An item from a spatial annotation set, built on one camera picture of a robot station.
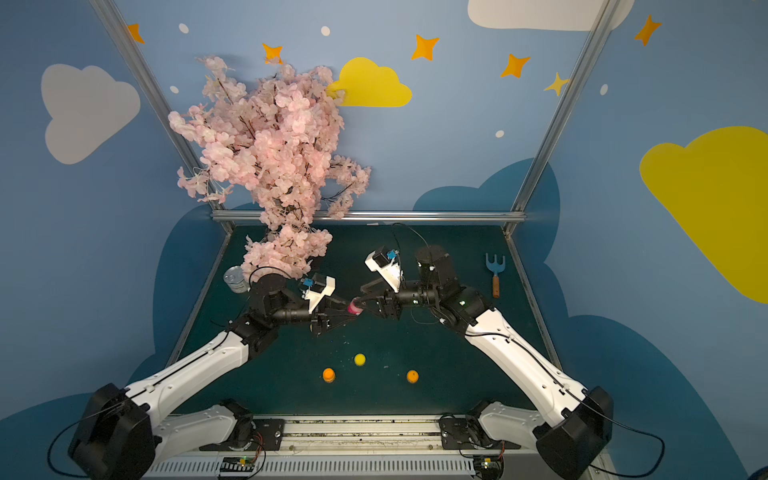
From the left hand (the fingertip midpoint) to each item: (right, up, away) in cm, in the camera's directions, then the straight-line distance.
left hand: (357, 305), depth 71 cm
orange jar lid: (+15, -23, +13) cm, 30 cm away
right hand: (+3, +4, -4) cm, 6 cm away
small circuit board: (-30, -40, +2) cm, 50 cm away
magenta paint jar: (0, 0, -4) cm, 4 cm away
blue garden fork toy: (+48, +7, +39) cm, 62 cm away
